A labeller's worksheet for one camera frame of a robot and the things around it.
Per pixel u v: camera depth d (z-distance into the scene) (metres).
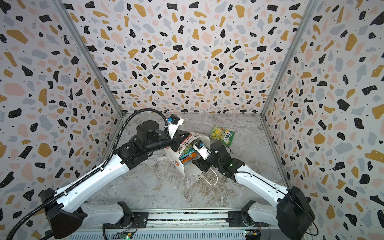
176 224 0.73
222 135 1.06
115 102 1.14
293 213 0.40
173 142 0.59
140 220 0.73
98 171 0.44
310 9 0.72
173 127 0.56
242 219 0.66
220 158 0.61
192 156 0.88
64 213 0.39
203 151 0.70
